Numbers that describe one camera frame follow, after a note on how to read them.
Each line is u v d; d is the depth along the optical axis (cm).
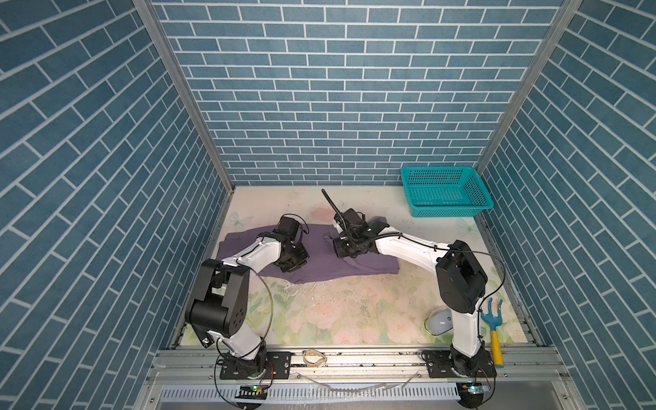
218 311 45
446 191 120
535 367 75
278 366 74
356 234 70
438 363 74
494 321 83
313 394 77
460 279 50
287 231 75
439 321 75
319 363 74
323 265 96
